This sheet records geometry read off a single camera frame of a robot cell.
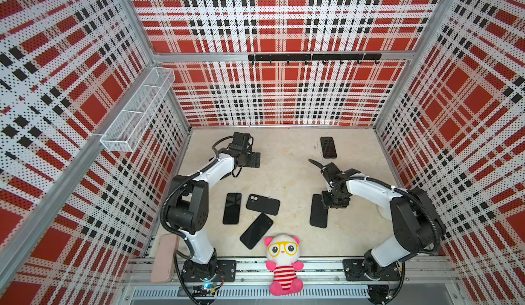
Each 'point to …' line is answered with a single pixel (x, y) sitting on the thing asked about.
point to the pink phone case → (163, 263)
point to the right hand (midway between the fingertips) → (331, 207)
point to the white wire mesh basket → (128, 128)
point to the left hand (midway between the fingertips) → (251, 162)
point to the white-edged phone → (328, 148)
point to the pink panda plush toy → (283, 252)
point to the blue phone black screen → (256, 230)
